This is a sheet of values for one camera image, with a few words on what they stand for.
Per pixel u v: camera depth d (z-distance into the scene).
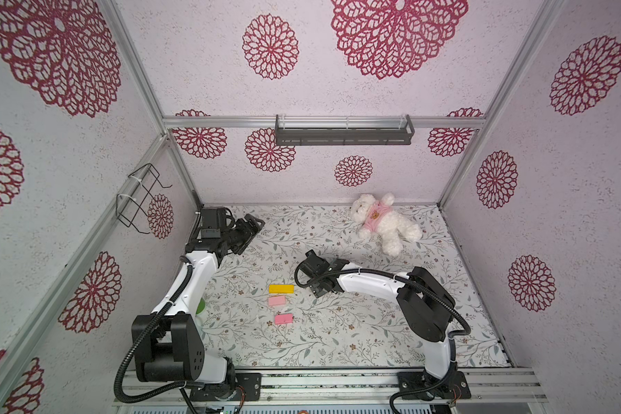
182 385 0.48
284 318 0.86
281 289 0.94
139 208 0.77
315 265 0.72
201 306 0.87
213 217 0.64
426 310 0.49
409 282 0.52
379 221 1.06
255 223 0.77
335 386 0.76
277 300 0.90
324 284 0.66
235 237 0.72
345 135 0.90
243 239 0.75
